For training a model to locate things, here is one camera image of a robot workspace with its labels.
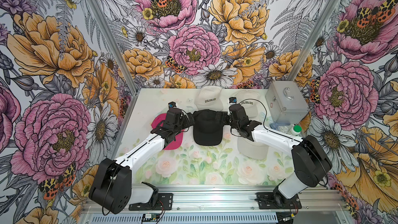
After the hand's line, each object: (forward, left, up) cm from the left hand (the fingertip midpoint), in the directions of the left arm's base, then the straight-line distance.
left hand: (186, 121), depth 87 cm
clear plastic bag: (+2, -59, -10) cm, 60 cm away
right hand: (+3, -19, 0) cm, 20 cm away
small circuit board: (-42, +15, -15) cm, 47 cm away
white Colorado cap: (+24, -14, -7) cm, 29 cm away
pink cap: (-2, +5, -13) cm, 14 cm away
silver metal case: (+13, -60, +1) cm, 61 cm away
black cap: (+1, -11, -12) cm, 16 cm away
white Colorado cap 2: (+2, -32, +15) cm, 36 cm away
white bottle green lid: (-4, -62, -4) cm, 62 cm away
